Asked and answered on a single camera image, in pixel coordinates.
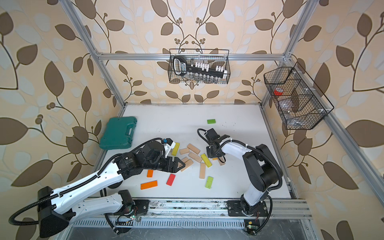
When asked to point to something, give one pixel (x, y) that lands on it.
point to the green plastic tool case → (119, 133)
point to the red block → (170, 179)
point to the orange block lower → (148, 185)
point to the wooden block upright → (202, 170)
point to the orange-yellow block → (216, 158)
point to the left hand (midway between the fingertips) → (179, 163)
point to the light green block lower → (209, 182)
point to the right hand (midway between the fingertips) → (213, 153)
